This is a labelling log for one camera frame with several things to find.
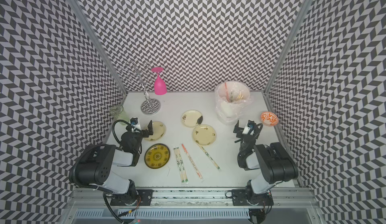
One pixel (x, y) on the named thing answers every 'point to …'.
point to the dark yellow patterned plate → (157, 155)
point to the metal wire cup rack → (150, 106)
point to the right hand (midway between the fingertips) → (246, 124)
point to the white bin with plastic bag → (232, 98)
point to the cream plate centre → (204, 134)
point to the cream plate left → (159, 129)
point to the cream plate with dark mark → (192, 118)
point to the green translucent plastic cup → (117, 111)
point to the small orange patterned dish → (269, 119)
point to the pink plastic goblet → (160, 88)
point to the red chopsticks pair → (192, 162)
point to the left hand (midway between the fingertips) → (144, 121)
